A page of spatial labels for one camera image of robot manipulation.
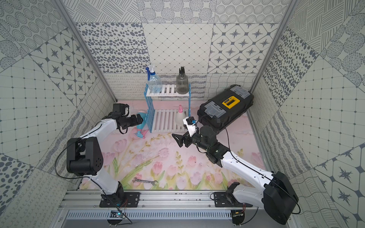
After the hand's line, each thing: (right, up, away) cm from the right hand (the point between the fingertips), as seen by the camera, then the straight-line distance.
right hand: (179, 131), depth 75 cm
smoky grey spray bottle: (+1, +28, +9) cm, 30 cm away
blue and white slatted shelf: (-13, +4, +30) cm, 33 cm away
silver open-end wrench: (-26, -29, +5) cm, 40 cm away
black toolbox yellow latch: (+30, +13, +18) cm, 37 cm away
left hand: (-32, +5, +20) cm, 38 cm away
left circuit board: (-31, -42, -5) cm, 52 cm away
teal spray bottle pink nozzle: (-28, -5, +24) cm, 37 cm away
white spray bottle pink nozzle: (-1, +7, +20) cm, 21 cm away
